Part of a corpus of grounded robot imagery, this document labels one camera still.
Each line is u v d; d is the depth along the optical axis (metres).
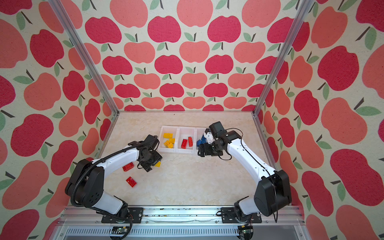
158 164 0.82
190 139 1.02
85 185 0.44
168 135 1.04
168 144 0.98
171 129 1.04
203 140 1.01
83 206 0.44
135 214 0.75
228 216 0.73
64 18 0.73
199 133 1.02
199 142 0.98
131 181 0.84
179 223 0.73
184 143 1.01
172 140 1.02
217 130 0.65
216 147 0.67
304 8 0.70
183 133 1.05
